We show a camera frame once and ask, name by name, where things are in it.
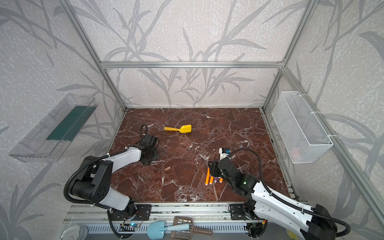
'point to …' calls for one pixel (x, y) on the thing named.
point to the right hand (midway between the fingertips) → (210, 158)
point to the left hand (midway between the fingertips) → (157, 151)
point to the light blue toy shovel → (156, 230)
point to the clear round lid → (74, 232)
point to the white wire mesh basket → (302, 138)
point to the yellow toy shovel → (184, 129)
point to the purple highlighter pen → (215, 179)
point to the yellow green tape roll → (291, 234)
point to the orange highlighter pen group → (207, 177)
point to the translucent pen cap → (167, 168)
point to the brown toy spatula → (186, 234)
